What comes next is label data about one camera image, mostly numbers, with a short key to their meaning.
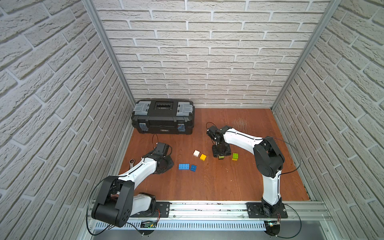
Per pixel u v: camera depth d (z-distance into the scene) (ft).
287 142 3.39
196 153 3.02
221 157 2.92
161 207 2.44
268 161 1.68
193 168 2.82
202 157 3.00
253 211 2.40
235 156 2.94
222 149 2.56
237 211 2.48
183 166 2.86
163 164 2.52
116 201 1.35
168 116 2.95
